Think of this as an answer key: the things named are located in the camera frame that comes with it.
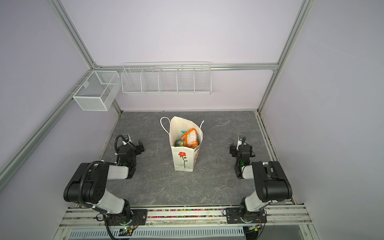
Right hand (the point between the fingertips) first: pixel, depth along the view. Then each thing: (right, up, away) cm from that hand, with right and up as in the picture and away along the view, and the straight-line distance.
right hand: (242, 144), depth 93 cm
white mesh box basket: (-95, +36, +9) cm, 102 cm away
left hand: (-69, +1, -1) cm, 69 cm away
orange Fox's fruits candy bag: (-32, +5, -11) cm, 34 cm away
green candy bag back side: (-39, +2, -11) cm, 40 cm away
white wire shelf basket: (-48, +44, +3) cm, 65 cm away
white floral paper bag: (-35, -5, -17) cm, 39 cm away
